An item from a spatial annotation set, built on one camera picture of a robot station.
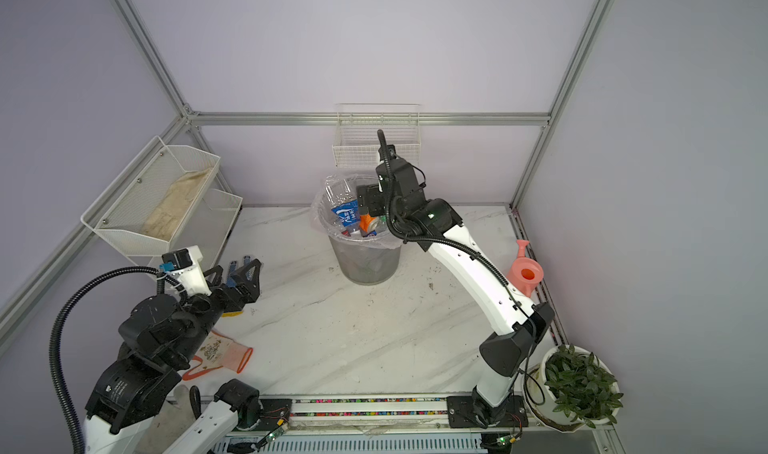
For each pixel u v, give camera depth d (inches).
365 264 35.6
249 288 21.6
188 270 19.3
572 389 25.0
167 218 30.1
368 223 34.0
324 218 31.5
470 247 17.8
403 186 19.1
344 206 33.0
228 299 20.3
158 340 16.1
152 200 31.0
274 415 28.7
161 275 18.0
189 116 35.8
